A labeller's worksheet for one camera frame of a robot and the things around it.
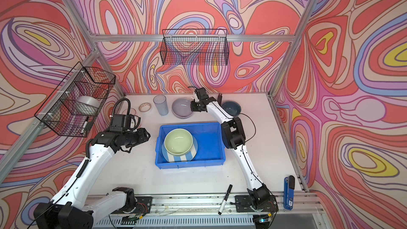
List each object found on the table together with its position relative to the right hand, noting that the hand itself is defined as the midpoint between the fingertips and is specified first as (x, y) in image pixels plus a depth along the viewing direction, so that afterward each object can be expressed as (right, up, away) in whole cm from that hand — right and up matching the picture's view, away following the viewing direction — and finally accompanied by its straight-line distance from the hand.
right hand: (193, 109), depth 108 cm
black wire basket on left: (-55, +1, -34) cm, 65 cm away
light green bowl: (-7, -18, -20) cm, 28 cm away
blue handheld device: (+48, -37, -33) cm, 70 cm away
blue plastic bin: (+12, -24, -17) cm, 32 cm away
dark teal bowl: (+27, +1, 0) cm, 27 cm away
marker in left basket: (-48, -7, -36) cm, 60 cm away
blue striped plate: (-2, -26, -24) cm, 35 cm away
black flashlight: (+19, +8, +10) cm, 23 cm away
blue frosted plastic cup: (-20, +5, -10) cm, 23 cm away
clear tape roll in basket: (-45, +2, -38) cm, 59 cm away
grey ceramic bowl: (-8, +1, 0) cm, 8 cm away
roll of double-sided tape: (-35, +2, +3) cm, 35 cm away
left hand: (-21, -13, -29) cm, 38 cm away
